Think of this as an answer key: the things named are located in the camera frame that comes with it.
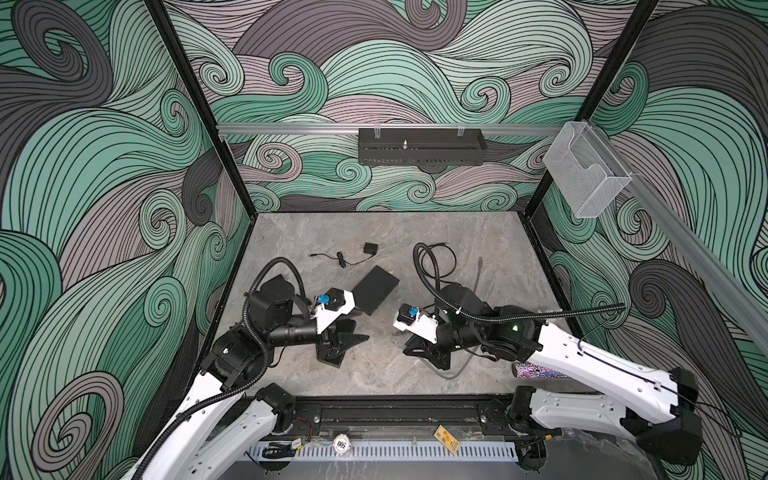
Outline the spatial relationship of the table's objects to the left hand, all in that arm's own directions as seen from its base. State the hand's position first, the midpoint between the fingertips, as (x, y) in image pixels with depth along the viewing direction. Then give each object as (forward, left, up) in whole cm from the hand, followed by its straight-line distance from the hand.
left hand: (363, 321), depth 61 cm
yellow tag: (-17, -20, -27) cm, 37 cm away
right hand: (-2, -10, -8) cm, 13 cm away
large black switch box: (+24, -2, -28) cm, 37 cm away
